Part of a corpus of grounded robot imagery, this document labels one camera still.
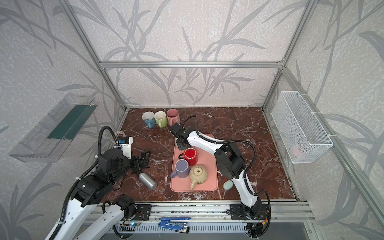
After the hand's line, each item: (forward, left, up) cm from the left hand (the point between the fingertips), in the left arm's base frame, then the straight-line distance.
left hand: (145, 148), depth 70 cm
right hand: (+16, -16, -18) cm, 29 cm away
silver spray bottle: (-10, +3, -21) cm, 23 cm away
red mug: (+4, -21, -16) cm, 27 cm away
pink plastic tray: (+5, -29, -23) cm, 37 cm away
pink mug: (+33, -7, -15) cm, 36 cm away
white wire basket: (+2, -69, +12) cm, 70 cm away
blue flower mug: (+31, +10, -16) cm, 36 cm away
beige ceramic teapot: (-7, -25, -15) cm, 30 cm away
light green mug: (+32, +2, -16) cm, 36 cm away
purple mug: (-5, -16, -15) cm, 23 cm away
